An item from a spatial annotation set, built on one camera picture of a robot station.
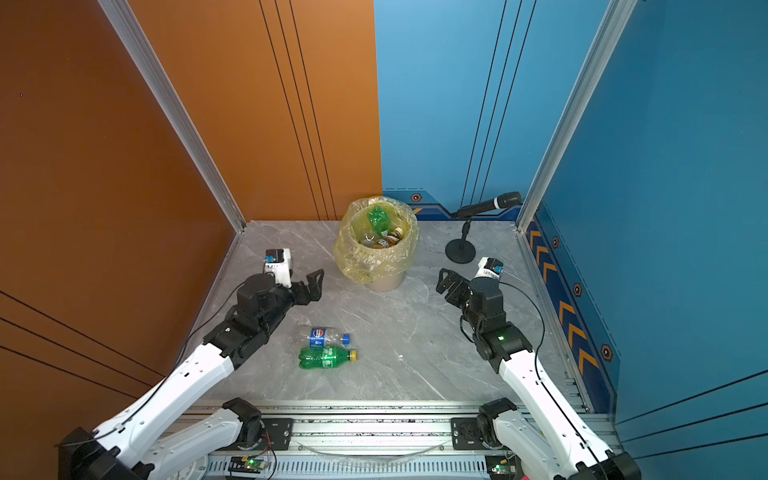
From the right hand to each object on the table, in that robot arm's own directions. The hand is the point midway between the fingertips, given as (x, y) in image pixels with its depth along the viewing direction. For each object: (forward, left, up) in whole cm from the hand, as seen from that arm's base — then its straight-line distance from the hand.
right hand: (449, 277), depth 78 cm
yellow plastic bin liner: (+4, +21, 0) cm, 22 cm away
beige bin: (+10, +16, -19) cm, 27 cm away
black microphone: (+21, -16, +8) cm, 28 cm away
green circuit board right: (-39, -11, -24) cm, 47 cm away
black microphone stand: (+27, -10, -20) cm, 35 cm away
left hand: (+1, +36, +4) cm, 36 cm away
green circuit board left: (-38, +50, -22) cm, 67 cm away
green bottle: (+15, +18, +7) cm, 25 cm away
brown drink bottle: (+17, +16, -3) cm, 23 cm away
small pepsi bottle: (-9, +35, -15) cm, 39 cm away
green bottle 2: (-15, +34, -16) cm, 40 cm away
